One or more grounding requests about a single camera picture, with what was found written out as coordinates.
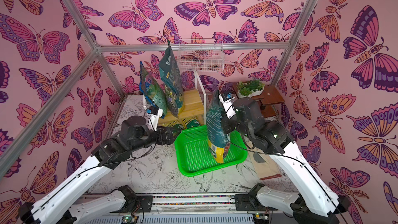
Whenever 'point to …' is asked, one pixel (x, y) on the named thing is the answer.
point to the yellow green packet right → (192, 123)
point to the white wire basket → (200, 55)
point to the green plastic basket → (192, 153)
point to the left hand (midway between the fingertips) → (175, 128)
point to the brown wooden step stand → (270, 96)
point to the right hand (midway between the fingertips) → (220, 113)
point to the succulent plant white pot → (250, 88)
